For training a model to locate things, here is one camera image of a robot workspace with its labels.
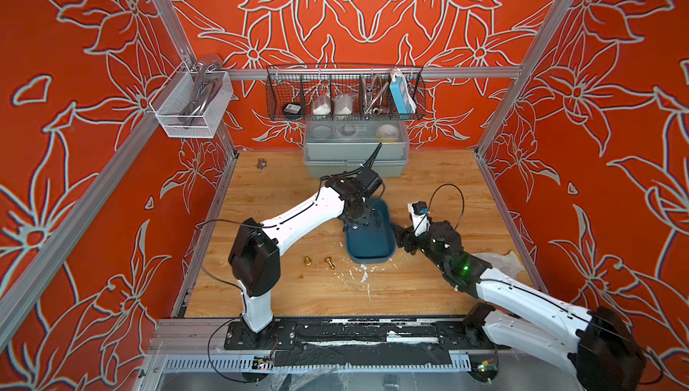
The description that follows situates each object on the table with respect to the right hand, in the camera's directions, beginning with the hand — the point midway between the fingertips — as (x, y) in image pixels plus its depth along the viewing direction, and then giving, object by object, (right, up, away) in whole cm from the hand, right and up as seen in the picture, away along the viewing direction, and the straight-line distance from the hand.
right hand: (396, 220), depth 79 cm
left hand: (-10, +1, +5) cm, 11 cm away
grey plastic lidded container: (-20, +24, +22) cm, 38 cm away
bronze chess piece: (-20, -15, +6) cm, 26 cm away
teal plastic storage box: (-5, -11, +14) cm, 19 cm away
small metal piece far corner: (-52, +19, +35) cm, 65 cm away
